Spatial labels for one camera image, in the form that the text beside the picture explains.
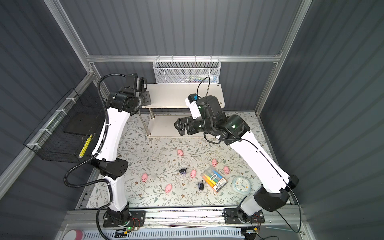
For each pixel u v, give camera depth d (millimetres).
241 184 823
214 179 848
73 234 654
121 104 494
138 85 562
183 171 846
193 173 870
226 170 885
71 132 726
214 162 912
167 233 707
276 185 396
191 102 532
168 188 823
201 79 908
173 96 816
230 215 736
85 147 688
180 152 960
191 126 539
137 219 724
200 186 791
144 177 864
